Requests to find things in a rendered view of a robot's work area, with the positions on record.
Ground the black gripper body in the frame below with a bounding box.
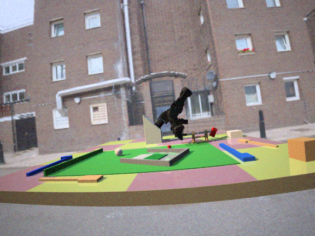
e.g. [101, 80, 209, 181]
[169, 117, 184, 132]

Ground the green putting mat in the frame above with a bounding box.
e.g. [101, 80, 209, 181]
[46, 142, 240, 177]

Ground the white golf ball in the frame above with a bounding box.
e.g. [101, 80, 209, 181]
[115, 148, 123, 156]

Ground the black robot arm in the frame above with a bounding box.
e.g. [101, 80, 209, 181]
[154, 87, 192, 129]

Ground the orange cube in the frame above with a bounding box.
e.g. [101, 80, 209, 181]
[287, 137, 315, 162]

